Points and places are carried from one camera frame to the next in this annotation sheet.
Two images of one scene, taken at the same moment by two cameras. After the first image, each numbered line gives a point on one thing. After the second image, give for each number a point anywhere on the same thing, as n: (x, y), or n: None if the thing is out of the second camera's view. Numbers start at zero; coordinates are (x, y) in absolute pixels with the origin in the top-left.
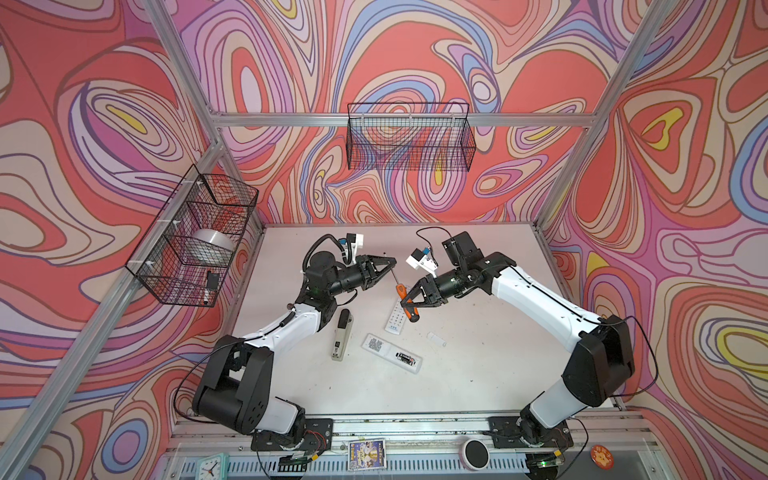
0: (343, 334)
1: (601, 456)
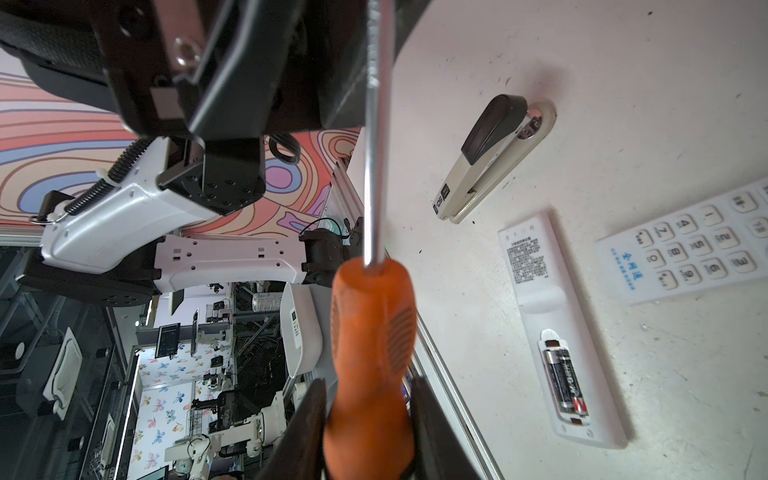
0: (495, 145)
1: None
